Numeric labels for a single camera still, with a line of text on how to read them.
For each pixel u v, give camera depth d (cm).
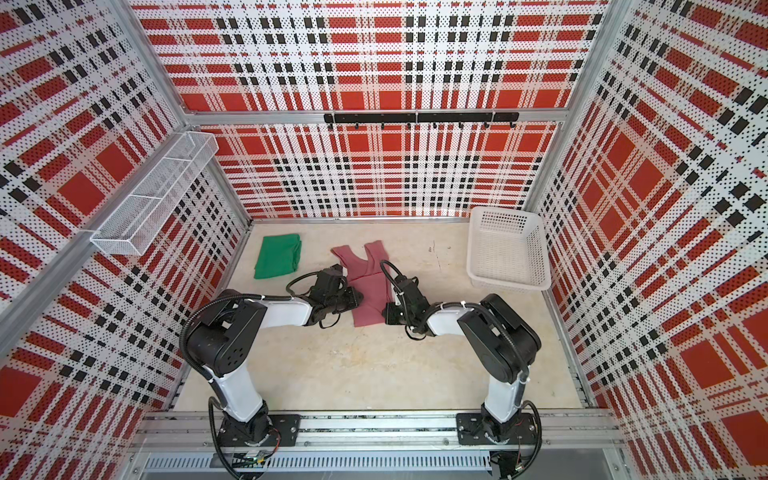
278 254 108
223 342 49
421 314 73
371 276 101
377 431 75
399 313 82
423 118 89
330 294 78
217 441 71
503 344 44
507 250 111
